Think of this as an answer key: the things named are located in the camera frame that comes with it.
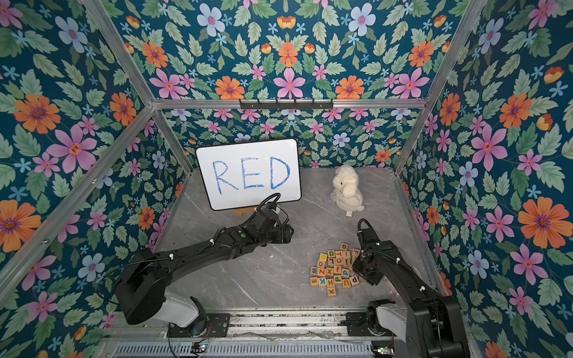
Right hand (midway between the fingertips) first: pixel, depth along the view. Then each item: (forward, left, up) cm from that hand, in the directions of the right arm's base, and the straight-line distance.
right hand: (362, 271), depth 84 cm
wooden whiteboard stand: (+24, +51, +4) cm, 57 cm away
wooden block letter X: (0, +13, +1) cm, 13 cm away
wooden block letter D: (+6, +12, +1) cm, 13 cm away
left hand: (+11, +28, +11) cm, 32 cm away
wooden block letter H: (-5, +13, +1) cm, 13 cm away
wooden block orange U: (-5, +7, +1) cm, 8 cm away
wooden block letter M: (-1, +19, +1) cm, 19 cm away
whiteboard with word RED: (+32, +49, +19) cm, 62 cm away
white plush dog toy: (+26, +6, +16) cm, 31 cm away
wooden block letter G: (+9, +6, +1) cm, 11 cm away
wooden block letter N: (-1, +16, +1) cm, 16 cm away
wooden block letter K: (-8, +12, +1) cm, 15 cm away
